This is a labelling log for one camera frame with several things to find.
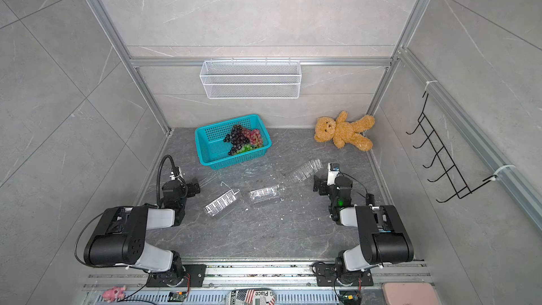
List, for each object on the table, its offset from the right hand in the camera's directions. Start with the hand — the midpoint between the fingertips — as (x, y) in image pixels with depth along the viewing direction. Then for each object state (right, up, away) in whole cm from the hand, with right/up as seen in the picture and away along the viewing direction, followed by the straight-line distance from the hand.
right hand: (328, 175), depth 94 cm
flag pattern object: (-31, -36, -26) cm, 55 cm away
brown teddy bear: (+11, +21, +17) cm, 29 cm away
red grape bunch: (-35, +18, +15) cm, 42 cm away
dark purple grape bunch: (-43, +17, +14) cm, 49 cm away
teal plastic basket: (-58, +11, +16) cm, 61 cm away
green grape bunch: (-39, +12, +10) cm, 42 cm away
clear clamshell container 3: (-47, -11, -3) cm, 49 cm away
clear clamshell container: (-9, +1, +7) cm, 12 cm away
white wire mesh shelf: (-36, +46, +7) cm, 59 cm away
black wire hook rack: (+32, +4, -29) cm, 43 cm away
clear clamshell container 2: (-29, -8, -1) cm, 30 cm away
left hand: (-64, -1, 0) cm, 64 cm away
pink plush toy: (-77, -36, -25) cm, 89 cm away
